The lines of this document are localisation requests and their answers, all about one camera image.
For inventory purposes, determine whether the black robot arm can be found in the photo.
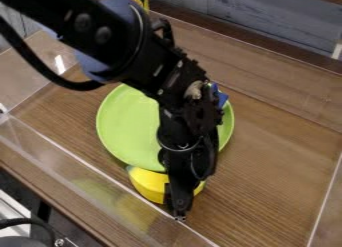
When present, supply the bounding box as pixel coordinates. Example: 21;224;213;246
0;0;225;219

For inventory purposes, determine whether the clear acrylic enclosure wall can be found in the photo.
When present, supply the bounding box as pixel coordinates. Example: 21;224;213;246
0;2;342;247

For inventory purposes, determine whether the green round plate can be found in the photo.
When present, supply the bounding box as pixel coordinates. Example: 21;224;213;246
94;83;235;174

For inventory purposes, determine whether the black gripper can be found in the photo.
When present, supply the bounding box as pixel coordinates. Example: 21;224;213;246
156;119;221;223

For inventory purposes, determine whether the yellow toy banana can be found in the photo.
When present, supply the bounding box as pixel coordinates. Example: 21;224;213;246
127;165;208;205

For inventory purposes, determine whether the black cable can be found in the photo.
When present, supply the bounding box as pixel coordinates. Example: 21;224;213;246
0;218;57;247

